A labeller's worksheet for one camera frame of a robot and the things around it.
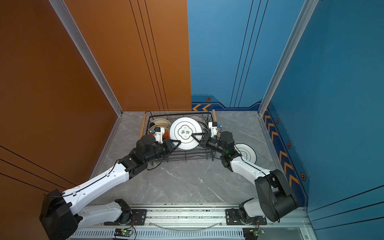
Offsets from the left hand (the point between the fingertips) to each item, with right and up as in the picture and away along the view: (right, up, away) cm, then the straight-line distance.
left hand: (182, 141), depth 73 cm
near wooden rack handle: (+18, +17, +21) cm, 32 cm away
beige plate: (-18, +8, +22) cm, 29 cm away
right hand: (+4, +2, +3) cm, 6 cm away
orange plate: (-8, +3, -1) cm, 9 cm away
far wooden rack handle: (-25, +7, +14) cm, 29 cm away
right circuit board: (+33, -44, -3) cm, 55 cm away
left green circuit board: (-27, -43, -2) cm, 51 cm away
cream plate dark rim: (-16, +11, +24) cm, 31 cm away
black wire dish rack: (-1, +7, +4) cm, 8 cm away
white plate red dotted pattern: (+8, +13, +24) cm, 28 cm away
